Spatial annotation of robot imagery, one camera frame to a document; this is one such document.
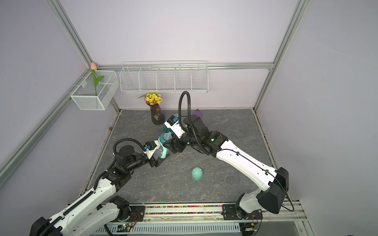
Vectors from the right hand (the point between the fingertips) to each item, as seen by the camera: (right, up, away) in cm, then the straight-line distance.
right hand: (167, 139), depth 67 cm
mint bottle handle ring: (-1, -6, -3) cm, 7 cm away
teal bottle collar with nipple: (-1, +1, -2) cm, 2 cm away
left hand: (-3, -5, +7) cm, 9 cm away
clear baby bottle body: (-4, -6, -2) cm, 7 cm away
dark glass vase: (-15, +14, +37) cm, 43 cm away
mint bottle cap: (+14, -21, +16) cm, 30 cm away
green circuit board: (-23, -45, +5) cm, 51 cm away
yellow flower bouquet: (-15, +24, +27) cm, 39 cm away
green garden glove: (-3, +14, +52) cm, 54 cm away
